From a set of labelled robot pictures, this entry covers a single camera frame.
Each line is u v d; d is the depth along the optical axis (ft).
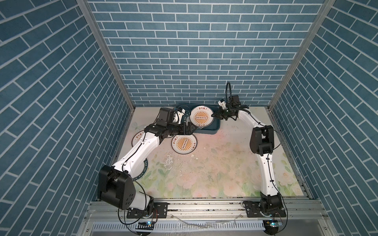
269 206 2.14
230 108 2.83
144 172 2.83
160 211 2.40
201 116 3.42
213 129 3.47
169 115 2.07
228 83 3.02
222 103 3.25
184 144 3.24
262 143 2.15
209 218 2.38
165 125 2.03
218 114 3.09
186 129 2.32
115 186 1.35
